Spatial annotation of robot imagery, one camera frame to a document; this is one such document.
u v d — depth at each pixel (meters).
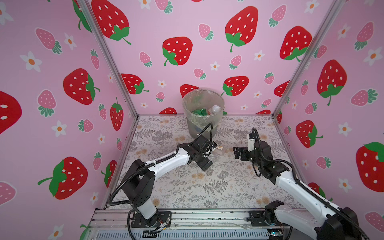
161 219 0.74
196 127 0.89
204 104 1.02
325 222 0.39
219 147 0.95
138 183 0.44
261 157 0.59
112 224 0.73
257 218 0.73
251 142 0.73
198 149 0.66
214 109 0.92
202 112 0.93
